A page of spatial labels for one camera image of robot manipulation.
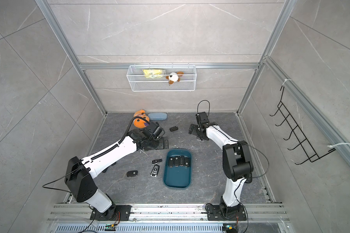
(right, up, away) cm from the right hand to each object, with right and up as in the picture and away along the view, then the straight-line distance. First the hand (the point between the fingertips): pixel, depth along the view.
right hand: (196, 131), depth 97 cm
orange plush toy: (-42, +7, +8) cm, 43 cm away
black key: (-16, +2, +10) cm, 19 cm away
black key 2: (-10, -18, -6) cm, 22 cm away
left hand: (-21, -6, -15) cm, 26 cm away
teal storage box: (-13, -23, -9) cm, 28 cm away
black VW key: (-14, -18, -6) cm, 24 cm away
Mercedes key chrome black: (-27, -19, -6) cm, 34 cm away
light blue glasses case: (-29, +12, +18) cm, 36 cm away
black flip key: (-17, -19, -6) cm, 26 cm away
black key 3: (-41, -25, -11) cm, 49 cm away
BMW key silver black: (-27, -24, -10) cm, 37 cm away
